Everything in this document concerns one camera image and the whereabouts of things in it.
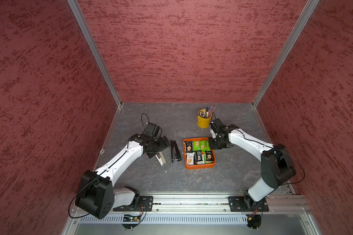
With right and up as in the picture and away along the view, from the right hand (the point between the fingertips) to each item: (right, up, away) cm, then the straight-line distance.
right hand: (211, 149), depth 89 cm
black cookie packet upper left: (-14, +1, +3) cm, 14 cm away
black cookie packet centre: (-9, -5, -1) cm, 10 cm away
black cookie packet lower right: (-2, -4, 0) cm, 5 cm away
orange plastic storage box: (-8, -9, -4) cm, 13 cm away
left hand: (-29, 0, -6) cm, 30 cm away
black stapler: (-22, -4, +1) cm, 23 cm away
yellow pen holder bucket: (-4, +19, +7) cm, 21 cm away
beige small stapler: (-32, -6, -1) cm, 32 cm away
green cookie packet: (-5, +1, +5) cm, 7 cm away
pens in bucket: (0, +22, +14) cm, 26 cm away
